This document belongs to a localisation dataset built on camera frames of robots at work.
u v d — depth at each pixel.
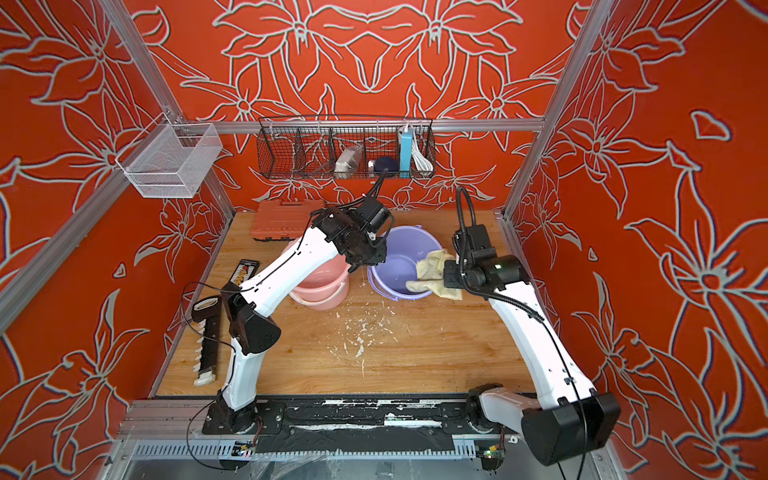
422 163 0.91
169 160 0.90
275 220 1.11
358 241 0.55
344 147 1.00
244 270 1.01
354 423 0.73
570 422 0.37
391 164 0.98
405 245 0.79
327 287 0.78
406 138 0.82
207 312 0.93
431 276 0.78
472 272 0.52
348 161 0.92
